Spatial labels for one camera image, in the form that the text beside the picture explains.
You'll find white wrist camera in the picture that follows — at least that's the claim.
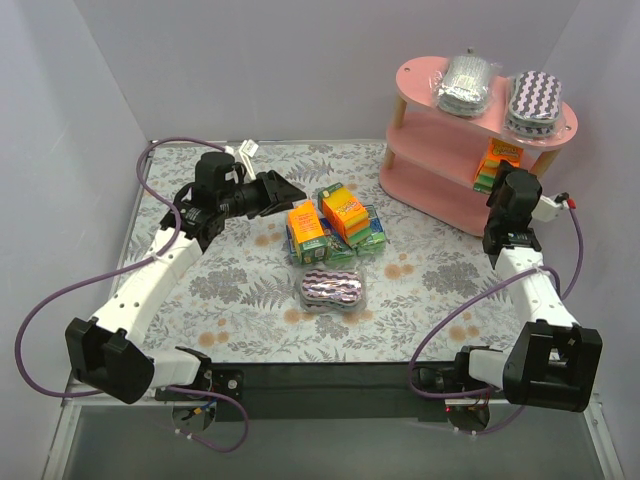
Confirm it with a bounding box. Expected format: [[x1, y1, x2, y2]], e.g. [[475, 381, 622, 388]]
[[531, 192, 576, 222], [224, 139, 259, 181]]

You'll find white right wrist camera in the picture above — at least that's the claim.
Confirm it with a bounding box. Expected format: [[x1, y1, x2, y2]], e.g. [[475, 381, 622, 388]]
[[531, 192, 576, 222]]

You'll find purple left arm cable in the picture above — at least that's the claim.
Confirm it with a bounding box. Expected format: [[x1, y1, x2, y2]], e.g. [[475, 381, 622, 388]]
[[14, 137, 250, 454]]

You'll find purple wavy sponge pack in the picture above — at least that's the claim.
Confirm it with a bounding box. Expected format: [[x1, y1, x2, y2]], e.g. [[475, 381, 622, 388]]
[[504, 70, 563, 139], [297, 269, 366, 312]]

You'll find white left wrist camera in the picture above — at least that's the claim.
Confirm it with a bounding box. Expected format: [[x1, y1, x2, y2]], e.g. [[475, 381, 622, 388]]
[[224, 139, 259, 181]]

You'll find pink three-tier shelf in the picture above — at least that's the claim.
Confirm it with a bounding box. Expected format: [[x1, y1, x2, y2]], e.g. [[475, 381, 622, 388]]
[[379, 56, 578, 237]]

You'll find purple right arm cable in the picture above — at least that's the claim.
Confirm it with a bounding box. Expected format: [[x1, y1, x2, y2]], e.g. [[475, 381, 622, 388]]
[[407, 207, 585, 436]]

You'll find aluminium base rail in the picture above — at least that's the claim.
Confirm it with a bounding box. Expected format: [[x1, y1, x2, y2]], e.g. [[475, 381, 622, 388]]
[[45, 361, 625, 479]]

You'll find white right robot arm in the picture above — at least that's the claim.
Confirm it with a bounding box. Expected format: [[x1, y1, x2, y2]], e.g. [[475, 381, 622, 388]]
[[454, 161, 603, 412]]

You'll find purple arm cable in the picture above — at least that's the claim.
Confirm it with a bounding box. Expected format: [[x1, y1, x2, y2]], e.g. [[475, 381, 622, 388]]
[[407, 207, 585, 436], [14, 137, 250, 454]]

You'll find floral table mat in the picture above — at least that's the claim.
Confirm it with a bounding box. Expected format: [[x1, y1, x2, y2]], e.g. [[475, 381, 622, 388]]
[[144, 142, 521, 362]]

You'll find silver scrubber sponge pack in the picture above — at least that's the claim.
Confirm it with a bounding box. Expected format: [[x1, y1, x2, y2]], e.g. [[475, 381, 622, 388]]
[[430, 52, 502, 119]]

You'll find green blue sponge pack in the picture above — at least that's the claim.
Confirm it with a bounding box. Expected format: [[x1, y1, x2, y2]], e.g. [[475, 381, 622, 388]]
[[285, 226, 303, 265], [355, 205, 387, 257], [320, 218, 356, 264]]

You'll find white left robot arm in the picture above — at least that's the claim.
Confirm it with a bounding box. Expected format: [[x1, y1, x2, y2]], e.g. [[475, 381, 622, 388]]
[[65, 152, 306, 404]]

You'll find orange boxed sponge pack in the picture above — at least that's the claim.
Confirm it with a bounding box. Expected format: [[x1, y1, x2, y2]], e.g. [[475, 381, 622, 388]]
[[317, 183, 372, 247], [287, 200, 328, 265], [473, 138, 524, 194]]

